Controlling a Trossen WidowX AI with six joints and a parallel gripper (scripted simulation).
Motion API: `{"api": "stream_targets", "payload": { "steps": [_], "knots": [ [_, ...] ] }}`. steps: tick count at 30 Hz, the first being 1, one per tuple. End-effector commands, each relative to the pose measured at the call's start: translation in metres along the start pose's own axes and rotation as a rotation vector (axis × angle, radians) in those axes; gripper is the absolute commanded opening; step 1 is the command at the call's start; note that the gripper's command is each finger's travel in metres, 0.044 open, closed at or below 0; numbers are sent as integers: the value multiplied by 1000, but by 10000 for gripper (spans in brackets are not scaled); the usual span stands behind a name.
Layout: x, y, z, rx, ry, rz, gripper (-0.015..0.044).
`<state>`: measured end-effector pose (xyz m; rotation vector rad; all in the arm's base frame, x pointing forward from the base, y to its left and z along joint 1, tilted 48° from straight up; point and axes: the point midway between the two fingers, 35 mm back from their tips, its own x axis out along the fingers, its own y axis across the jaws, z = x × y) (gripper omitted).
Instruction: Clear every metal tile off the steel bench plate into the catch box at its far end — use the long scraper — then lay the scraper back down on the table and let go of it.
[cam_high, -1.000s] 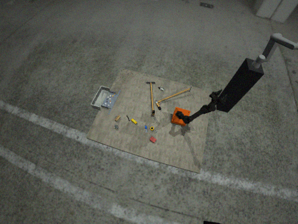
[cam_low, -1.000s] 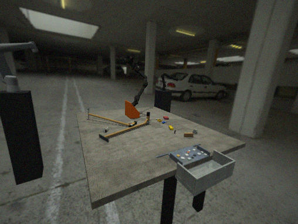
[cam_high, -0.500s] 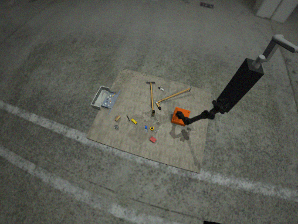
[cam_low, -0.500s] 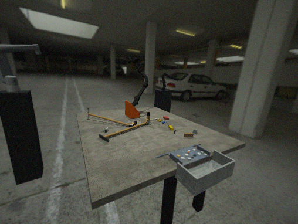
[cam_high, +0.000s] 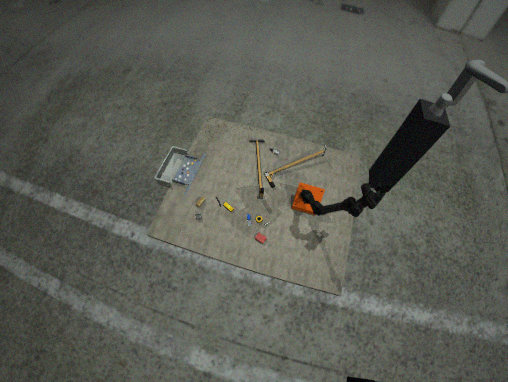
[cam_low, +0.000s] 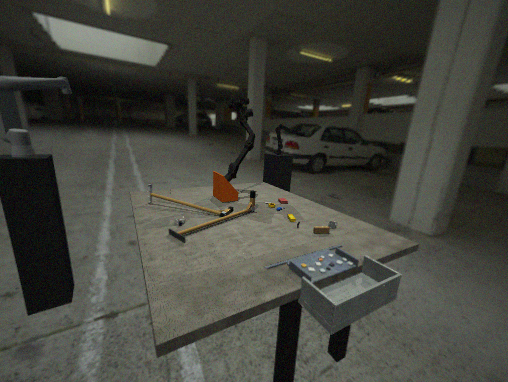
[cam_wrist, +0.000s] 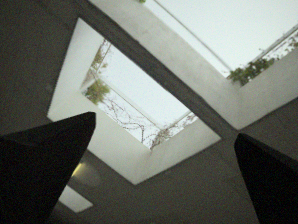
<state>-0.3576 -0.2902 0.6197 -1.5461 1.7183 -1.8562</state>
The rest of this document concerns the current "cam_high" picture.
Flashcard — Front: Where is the tan wooden pole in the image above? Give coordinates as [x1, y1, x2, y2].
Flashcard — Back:
[250, 140, 265, 199]

